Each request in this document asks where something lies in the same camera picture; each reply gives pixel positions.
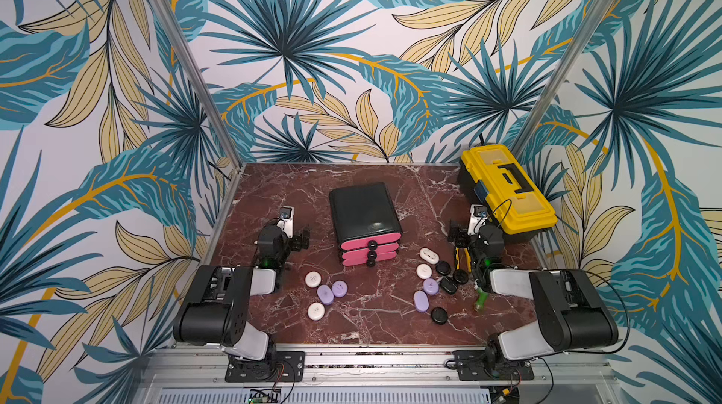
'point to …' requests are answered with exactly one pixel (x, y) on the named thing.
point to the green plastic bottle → (481, 299)
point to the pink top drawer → (371, 242)
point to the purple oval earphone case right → (421, 302)
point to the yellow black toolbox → (494, 178)
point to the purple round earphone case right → (431, 286)
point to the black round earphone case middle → (461, 276)
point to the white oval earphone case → (430, 256)
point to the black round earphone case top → (443, 268)
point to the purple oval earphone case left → (325, 294)
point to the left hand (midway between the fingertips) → (293, 224)
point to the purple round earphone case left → (339, 288)
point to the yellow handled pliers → (457, 250)
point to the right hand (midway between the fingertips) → (468, 220)
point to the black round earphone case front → (439, 316)
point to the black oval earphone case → (448, 286)
